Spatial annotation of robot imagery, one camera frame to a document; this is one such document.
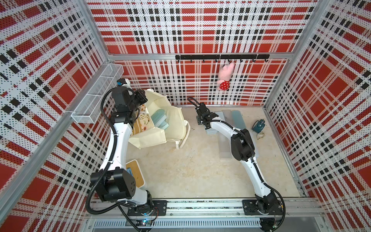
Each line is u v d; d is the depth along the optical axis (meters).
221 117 1.12
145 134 0.81
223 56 0.90
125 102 0.55
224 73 0.92
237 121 1.14
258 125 0.99
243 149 0.63
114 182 0.41
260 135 1.02
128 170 0.83
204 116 0.83
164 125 0.99
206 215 0.73
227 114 1.16
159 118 1.01
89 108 0.69
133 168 0.83
